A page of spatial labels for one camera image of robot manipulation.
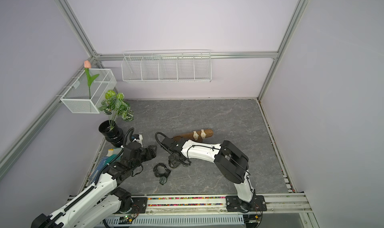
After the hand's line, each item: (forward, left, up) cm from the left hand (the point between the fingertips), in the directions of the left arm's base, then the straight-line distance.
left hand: (152, 149), depth 83 cm
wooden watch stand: (+7, -21, -2) cm, 22 cm away
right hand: (-4, -13, -7) cm, 16 cm away
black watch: (-13, -5, -8) cm, 16 cm away
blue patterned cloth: (-10, +33, -10) cm, 36 cm away
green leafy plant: (+18, +17, +19) cm, 31 cm away
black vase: (+10, +23, +3) cm, 25 cm away
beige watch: (+7, -25, -1) cm, 26 cm away
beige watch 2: (+8, -29, -2) cm, 31 cm away
